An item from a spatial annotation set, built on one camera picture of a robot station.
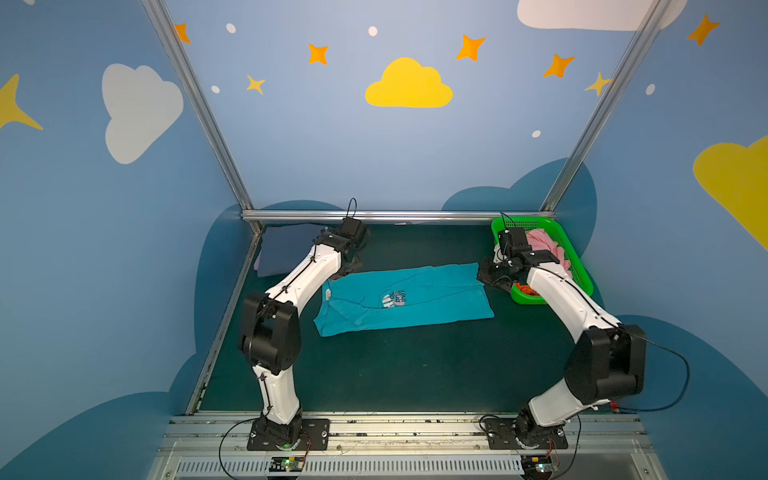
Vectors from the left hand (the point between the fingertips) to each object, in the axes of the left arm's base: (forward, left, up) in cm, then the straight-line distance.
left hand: (350, 266), depth 92 cm
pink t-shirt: (+18, -68, -6) cm, 70 cm away
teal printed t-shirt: (-3, -11, -14) cm, 18 cm away
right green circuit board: (-49, -49, -14) cm, 71 cm away
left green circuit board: (-50, +12, -14) cm, 53 cm away
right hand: (-3, -40, +1) cm, 40 cm away
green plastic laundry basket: (+23, -75, -5) cm, 78 cm away
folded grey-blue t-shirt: (+19, +29, -13) cm, 37 cm away
